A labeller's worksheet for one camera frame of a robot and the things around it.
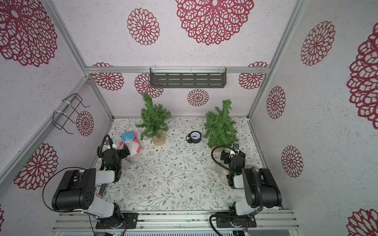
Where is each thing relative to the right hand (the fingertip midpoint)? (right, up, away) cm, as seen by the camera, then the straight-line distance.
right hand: (232, 148), depth 92 cm
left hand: (-72, +1, +1) cm, 72 cm away
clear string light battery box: (-68, -11, +3) cm, 69 cm away
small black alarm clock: (-24, +6, +14) cm, 28 cm away
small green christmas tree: (-47, +16, -8) cm, 51 cm away
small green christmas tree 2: (-9, +11, -8) cm, 17 cm away
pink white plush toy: (-67, +4, +8) cm, 67 cm away
